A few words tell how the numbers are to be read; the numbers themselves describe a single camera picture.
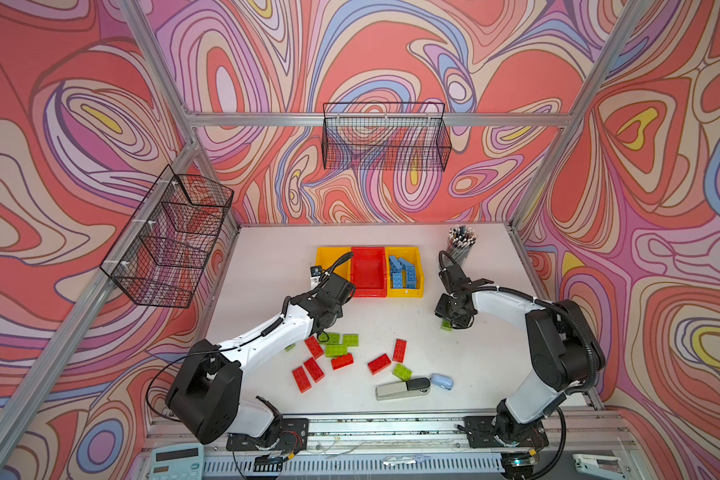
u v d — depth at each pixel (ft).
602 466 2.29
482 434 2.39
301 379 2.66
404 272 3.25
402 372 2.69
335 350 2.83
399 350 2.83
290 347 2.87
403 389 2.52
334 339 2.89
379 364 2.76
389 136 3.14
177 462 2.23
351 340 2.90
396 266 3.32
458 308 2.57
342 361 2.73
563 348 1.53
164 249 2.29
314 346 2.84
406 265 3.36
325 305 2.12
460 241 3.02
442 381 2.63
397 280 3.22
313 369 2.72
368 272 3.43
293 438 2.36
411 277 3.24
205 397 1.36
